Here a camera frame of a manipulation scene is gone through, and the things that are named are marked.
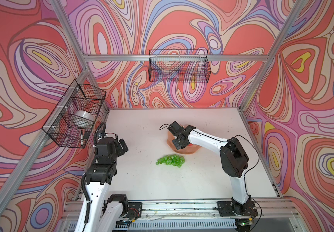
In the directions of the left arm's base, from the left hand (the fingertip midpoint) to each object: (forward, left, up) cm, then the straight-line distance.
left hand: (116, 142), depth 74 cm
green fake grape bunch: (-1, -30, -18) cm, 35 cm away
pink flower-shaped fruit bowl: (+7, -40, -20) cm, 45 cm away
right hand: (+10, -37, -18) cm, 42 cm away
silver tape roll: (+10, +17, +9) cm, 21 cm away
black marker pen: (+1, +17, +3) cm, 17 cm away
